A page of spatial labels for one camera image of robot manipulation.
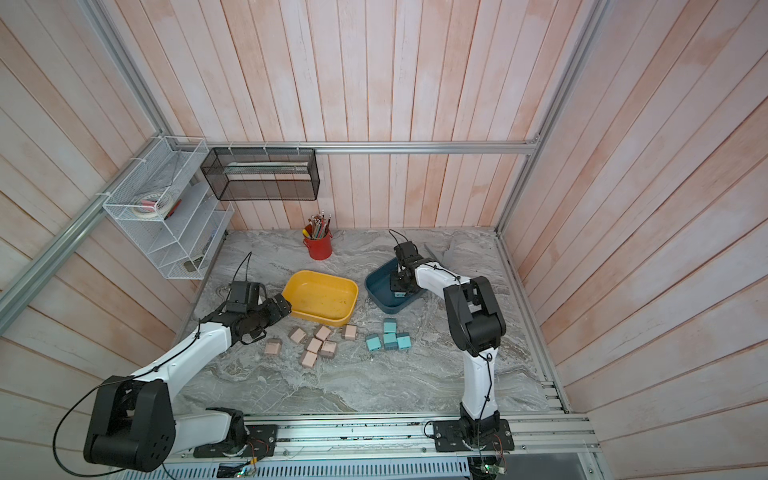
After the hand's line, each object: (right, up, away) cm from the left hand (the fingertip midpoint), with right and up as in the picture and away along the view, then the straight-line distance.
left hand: (281, 314), depth 89 cm
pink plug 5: (+10, -9, -1) cm, 14 cm away
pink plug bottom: (+9, -12, -4) cm, 16 cm away
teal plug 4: (+37, +5, +8) cm, 38 cm away
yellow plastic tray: (+10, +3, +12) cm, 16 cm away
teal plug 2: (+33, -8, -1) cm, 34 cm away
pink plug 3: (+13, -6, +1) cm, 14 cm away
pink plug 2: (+5, -7, +1) cm, 8 cm away
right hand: (+37, +9, +14) cm, 40 cm away
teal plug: (+28, -8, -1) cm, 29 cm away
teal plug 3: (+37, -8, -1) cm, 38 cm away
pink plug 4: (+21, -6, +2) cm, 22 cm away
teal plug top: (+33, -4, +3) cm, 34 cm away
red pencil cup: (+8, +25, +14) cm, 30 cm away
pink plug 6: (+14, -10, -3) cm, 18 cm away
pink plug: (-2, -9, -2) cm, 9 cm away
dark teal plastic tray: (+30, +6, +15) cm, 34 cm away
